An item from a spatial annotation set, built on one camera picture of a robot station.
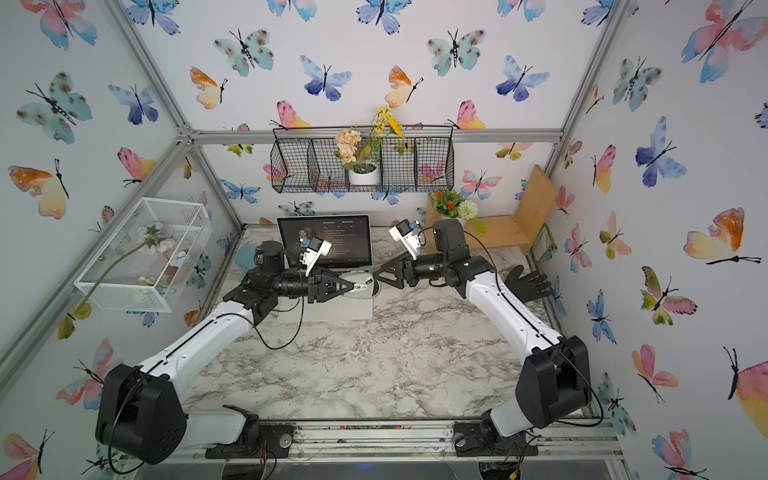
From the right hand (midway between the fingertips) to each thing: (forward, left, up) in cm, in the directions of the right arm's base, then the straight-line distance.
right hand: (382, 271), depth 72 cm
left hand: (-3, +7, -2) cm, 8 cm away
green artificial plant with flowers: (+32, -19, -6) cm, 38 cm away
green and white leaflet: (+33, -55, -26) cm, 69 cm away
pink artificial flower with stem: (+4, +56, +5) cm, 56 cm away
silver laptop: (+23, +14, -22) cm, 35 cm away
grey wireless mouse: (-3, +3, +1) cm, 4 cm away
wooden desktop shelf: (+35, -47, -8) cm, 59 cm away
